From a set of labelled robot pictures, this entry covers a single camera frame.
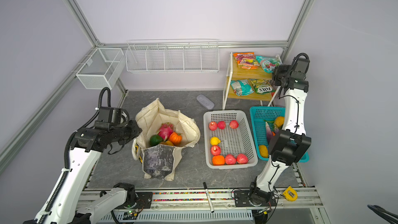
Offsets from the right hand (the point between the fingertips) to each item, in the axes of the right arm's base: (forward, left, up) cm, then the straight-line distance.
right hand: (273, 66), depth 79 cm
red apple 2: (-14, +18, -33) cm, 40 cm away
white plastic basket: (-23, +17, -37) cm, 47 cm away
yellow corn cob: (-31, +3, -33) cm, 46 cm away
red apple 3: (-31, +30, -32) cm, 54 cm away
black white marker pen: (-54, +34, -37) cm, 74 cm away
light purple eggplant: (-19, -3, -35) cm, 40 cm away
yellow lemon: (-25, +30, -33) cm, 51 cm away
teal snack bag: (+4, +13, -19) cm, 23 cm away
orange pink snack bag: (+9, +12, -2) cm, 15 cm away
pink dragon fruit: (-20, +58, -28) cm, 68 cm away
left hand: (-31, +64, -12) cm, 72 cm away
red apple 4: (-36, +23, -32) cm, 53 cm away
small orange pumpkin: (-25, +53, -30) cm, 65 cm away
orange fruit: (-37, +29, -32) cm, 57 cm away
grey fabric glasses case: (+7, +36, -35) cm, 51 cm away
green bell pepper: (-28, +63, -26) cm, 74 cm away
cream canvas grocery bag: (-41, +56, -21) cm, 72 cm away
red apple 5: (-36, +17, -32) cm, 51 cm away
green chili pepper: (-10, -7, -36) cm, 38 cm away
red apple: (-16, +31, -32) cm, 48 cm away
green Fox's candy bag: (+5, 0, -19) cm, 19 cm away
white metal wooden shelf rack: (+3, +19, -6) cm, 20 cm away
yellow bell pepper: (-12, -11, -33) cm, 37 cm away
